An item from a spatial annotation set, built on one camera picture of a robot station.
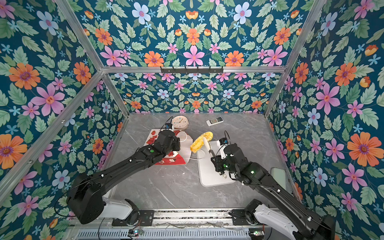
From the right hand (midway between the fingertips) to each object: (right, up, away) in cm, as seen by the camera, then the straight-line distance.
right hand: (212, 157), depth 73 cm
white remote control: (+5, +20, +40) cm, 45 cm away
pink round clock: (-23, +19, +40) cm, 50 cm away
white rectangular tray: (-1, -14, +15) cm, 21 cm away
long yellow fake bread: (-7, +7, +8) cm, 13 cm away
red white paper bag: (-17, -1, +8) cm, 19 cm away
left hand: (-17, +10, +9) cm, 22 cm away
